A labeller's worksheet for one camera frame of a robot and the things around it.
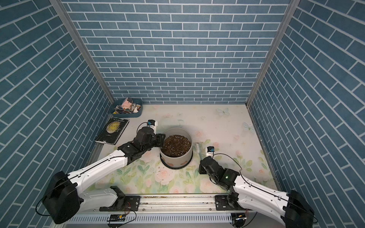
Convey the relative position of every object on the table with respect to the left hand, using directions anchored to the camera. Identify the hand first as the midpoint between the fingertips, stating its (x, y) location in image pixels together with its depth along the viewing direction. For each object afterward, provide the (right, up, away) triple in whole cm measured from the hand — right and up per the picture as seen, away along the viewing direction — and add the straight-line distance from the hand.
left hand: (168, 136), depth 82 cm
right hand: (+19, -15, 0) cm, 24 cm away
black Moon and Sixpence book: (-43, +1, +20) cm, 48 cm away
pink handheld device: (-37, +22, +30) cm, 52 cm away
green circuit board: (-25, -41, -10) cm, 49 cm away
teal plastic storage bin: (-46, +17, +33) cm, 59 cm away
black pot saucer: (+6, -19, +2) cm, 20 cm away
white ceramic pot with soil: (+5, -7, +3) cm, 10 cm away
